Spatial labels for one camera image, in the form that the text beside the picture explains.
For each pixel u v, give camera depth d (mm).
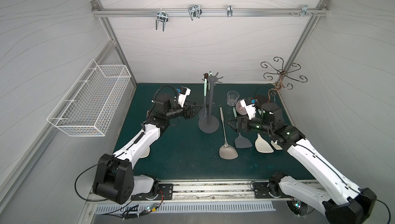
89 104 695
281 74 838
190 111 677
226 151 823
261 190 735
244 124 615
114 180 404
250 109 635
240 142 886
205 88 720
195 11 765
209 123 977
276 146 528
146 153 820
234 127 627
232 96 1078
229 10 783
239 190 753
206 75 695
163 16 782
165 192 734
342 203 394
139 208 702
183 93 677
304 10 764
